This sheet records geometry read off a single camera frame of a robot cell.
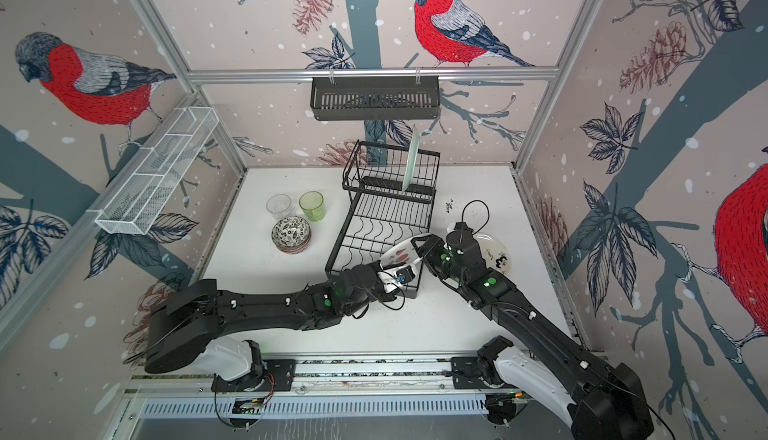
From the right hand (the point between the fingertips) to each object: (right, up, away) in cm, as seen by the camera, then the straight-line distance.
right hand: (410, 247), depth 77 cm
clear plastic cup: (-45, +10, +28) cm, 54 cm away
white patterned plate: (-1, -3, +8) cm, 8 cm away
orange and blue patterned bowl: (-36, -4, +15) cm, 39 cm away
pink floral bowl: (-38, +1, +19) cm, 43 cm away
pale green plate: (0, +23, -2) cm, 23 cm away
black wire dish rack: (-5, +16, +33) cm, 37 cm away
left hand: (-2, -4, -2) cm, 5 cm away
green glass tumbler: (-33, +10, +26) cm, 43 cm away
